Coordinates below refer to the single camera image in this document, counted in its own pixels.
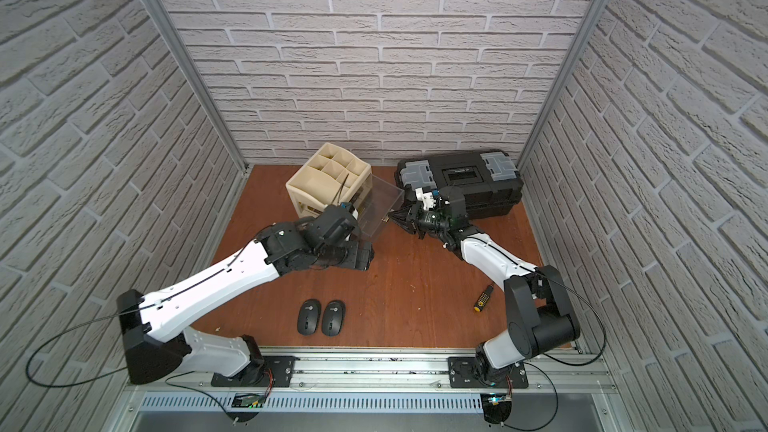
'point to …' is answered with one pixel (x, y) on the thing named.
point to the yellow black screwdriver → (483, 298)
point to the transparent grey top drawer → (374, 204)
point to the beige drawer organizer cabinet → (330, 176)
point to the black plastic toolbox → (488, 178)
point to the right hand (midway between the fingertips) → (392, 216)
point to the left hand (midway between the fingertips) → (365, 249)
